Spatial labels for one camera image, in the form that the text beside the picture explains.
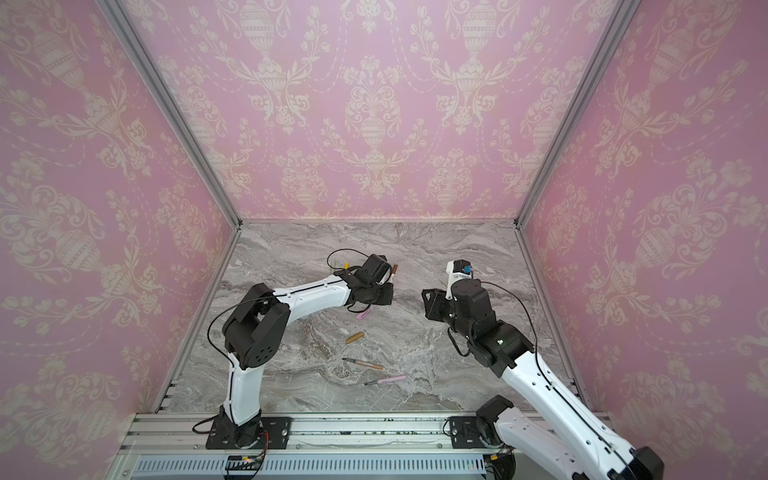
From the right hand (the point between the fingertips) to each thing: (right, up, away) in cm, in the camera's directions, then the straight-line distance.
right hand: (425, 292), depth 74 cm
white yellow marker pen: (-25, +5, +33) cm, 42 cm away
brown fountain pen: (-16, -22, +11) cm, 30 cm away
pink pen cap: (-18, -10, +20) cm, 29 cm away
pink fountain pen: (-10, -25, +9) cm, 29 cm away
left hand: (-8, -4, +20) cm, 22 cm away
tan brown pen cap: (-20, -16, +16) cm, 30 cm away
